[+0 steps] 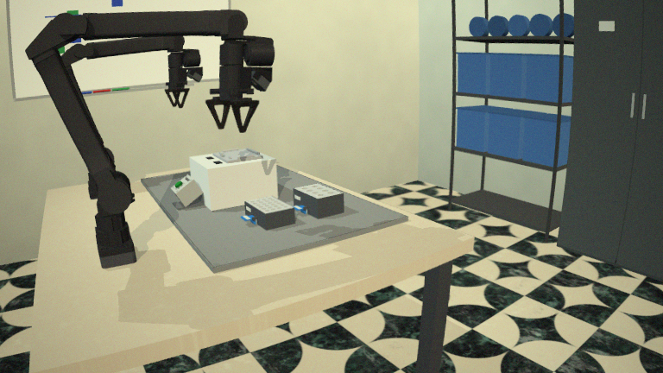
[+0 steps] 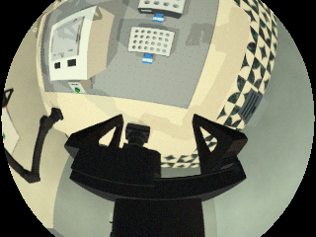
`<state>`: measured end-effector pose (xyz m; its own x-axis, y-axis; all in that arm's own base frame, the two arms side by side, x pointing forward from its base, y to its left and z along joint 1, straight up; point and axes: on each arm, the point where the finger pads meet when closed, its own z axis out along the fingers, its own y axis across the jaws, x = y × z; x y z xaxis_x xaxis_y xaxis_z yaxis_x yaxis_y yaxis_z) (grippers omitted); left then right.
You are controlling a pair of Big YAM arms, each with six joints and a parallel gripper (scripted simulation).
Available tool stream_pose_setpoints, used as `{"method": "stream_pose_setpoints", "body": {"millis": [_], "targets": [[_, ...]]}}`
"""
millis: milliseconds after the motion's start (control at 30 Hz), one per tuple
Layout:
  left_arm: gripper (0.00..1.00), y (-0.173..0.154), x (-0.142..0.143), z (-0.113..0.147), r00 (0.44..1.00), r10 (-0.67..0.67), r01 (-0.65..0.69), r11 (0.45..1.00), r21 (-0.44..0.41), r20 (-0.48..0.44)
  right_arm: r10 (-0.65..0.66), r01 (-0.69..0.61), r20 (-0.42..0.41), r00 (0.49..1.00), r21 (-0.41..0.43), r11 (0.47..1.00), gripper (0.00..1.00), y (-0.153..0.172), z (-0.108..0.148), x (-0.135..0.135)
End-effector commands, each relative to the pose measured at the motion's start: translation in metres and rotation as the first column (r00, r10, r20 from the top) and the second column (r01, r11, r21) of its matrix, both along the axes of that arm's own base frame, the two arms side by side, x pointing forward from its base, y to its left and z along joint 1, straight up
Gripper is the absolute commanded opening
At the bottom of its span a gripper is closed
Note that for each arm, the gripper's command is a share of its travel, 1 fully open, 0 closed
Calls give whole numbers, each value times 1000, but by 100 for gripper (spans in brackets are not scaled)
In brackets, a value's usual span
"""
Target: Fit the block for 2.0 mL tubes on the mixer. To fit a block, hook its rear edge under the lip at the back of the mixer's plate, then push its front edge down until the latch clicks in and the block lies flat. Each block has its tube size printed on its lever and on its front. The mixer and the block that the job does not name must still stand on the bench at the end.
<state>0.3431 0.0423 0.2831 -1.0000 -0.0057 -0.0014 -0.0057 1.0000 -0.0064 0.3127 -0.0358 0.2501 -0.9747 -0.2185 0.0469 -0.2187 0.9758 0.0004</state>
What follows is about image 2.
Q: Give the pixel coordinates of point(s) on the white box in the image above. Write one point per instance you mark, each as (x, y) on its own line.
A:
(86, 36)

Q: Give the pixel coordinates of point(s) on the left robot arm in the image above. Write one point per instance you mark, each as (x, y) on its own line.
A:
(45, 124)

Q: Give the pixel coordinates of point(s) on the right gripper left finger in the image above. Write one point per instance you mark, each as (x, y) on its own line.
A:
(94, 133)

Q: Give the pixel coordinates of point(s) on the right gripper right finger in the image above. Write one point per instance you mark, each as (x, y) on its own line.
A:
(229, 142)

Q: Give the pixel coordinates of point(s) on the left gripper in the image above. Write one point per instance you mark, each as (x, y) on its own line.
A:
(6, 100)

